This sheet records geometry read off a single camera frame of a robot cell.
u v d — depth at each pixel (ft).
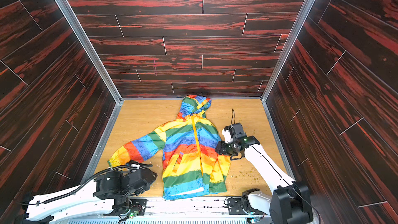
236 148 1.95
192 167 2.78
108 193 1.61
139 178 1.74
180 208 2.48
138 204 2.44
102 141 3.32
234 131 2.15
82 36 2.75
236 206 2.41
